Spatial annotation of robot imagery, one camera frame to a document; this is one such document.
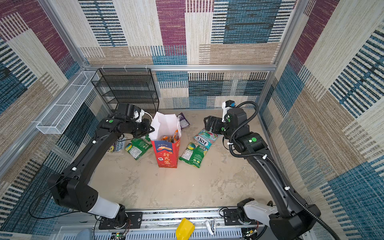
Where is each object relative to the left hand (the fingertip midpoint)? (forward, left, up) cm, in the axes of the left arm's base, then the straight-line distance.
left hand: (155, 126), depth 78 cm
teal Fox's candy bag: (+8, -28, -22) cm, 37 cm away
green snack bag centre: (-4, -20, -23) cm, 31 cm away
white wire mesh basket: (+1, +45, +8) cm, 45 cm away
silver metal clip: (-40, -27, -24) cm, 54 cm away
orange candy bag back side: (+1, -5, -13) cm, 14 cm away
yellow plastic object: (-42, -15, -24) cm, 51 cm away
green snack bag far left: (+1, +16, -22) cm, 27 cm away
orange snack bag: (+3, -10, -13) cm, 17 cm away
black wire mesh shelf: (+41, +27, -4) cm, 49 cm away
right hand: (-4, -29, +7) cm, 30 cm away
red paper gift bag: (+5, -3, -14) cm, 15 cm away
